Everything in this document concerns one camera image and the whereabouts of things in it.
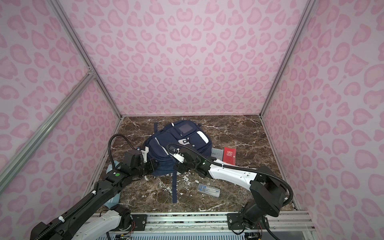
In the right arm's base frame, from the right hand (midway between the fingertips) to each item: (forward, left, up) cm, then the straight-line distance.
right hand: (180, 155), depth 81 cm
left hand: (-3, +10, 0) cm, 11 cm away
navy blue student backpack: (+21, -1, -8) cm, 23 cm away
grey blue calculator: (+10, -22, -14) cm, 28 cm away
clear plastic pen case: (-14, -16, -13) cm, 25 cm away
